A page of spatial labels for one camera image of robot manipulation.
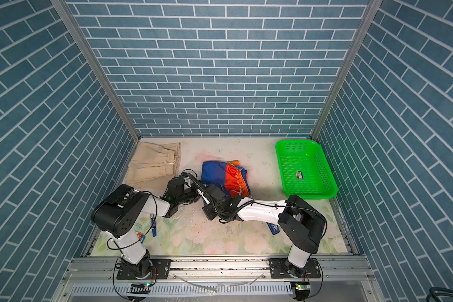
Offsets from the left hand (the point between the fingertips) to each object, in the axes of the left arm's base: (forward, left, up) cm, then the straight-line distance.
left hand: (209, 188), depth 93 cm
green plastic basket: (+14, -54, -5) cm, 56 cm away
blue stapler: (-20, -30, -1) cm, 36 cm away
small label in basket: (+9, -49, -3) cm, 50 cm away
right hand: (-10, +2, +3) cm, 11 cm away
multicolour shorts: (+5, -12, +2) cm, 13 cm away
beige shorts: (+16, +32, -2) cm, 36 cm away
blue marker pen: (-17, +24, -4) cm, 30 cm away
